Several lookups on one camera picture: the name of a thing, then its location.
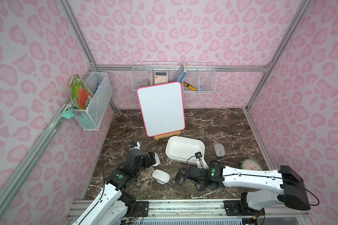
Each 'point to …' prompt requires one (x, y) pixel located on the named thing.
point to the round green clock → (251, 164)
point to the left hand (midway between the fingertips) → (148, 153)
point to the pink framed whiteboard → (161, 106)
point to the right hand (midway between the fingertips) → (199, 173)
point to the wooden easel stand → (176, 133)
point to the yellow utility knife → (185, 84)
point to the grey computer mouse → (219, 149)
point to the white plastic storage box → (183, 149)
